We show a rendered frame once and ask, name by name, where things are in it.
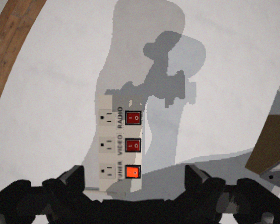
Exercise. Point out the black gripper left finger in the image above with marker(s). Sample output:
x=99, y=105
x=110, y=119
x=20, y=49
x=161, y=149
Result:
x=65, y=201

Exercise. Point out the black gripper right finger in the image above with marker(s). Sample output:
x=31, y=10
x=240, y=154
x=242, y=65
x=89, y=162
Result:
x=201, y=199

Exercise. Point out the grey power strip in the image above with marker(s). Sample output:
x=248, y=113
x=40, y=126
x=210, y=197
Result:
x=119, y=145

